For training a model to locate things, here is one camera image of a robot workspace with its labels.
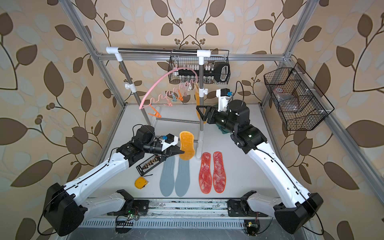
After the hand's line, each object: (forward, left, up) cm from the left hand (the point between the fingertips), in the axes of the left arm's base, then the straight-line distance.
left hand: (183, 150), depth 69 cm
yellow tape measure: (-8, +25, -23) cm, 35 cm away
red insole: (-4, -11, -24) cm, 27 cm away
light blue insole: (-5, +11, -24) cm, 26 cm away
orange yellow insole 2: (+35, -6, +6) cm, 36 cm away
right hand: (+13, -8, +16) cm, 22 cm away
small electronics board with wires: (-27, -33, -26) cm, 50 cm away
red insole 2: (-5, -19, -23) cm, 31 cm away
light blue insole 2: (-5, +1, -24) cm, 24 cm away
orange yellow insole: (0, -2, +8) cm, 8 cm away
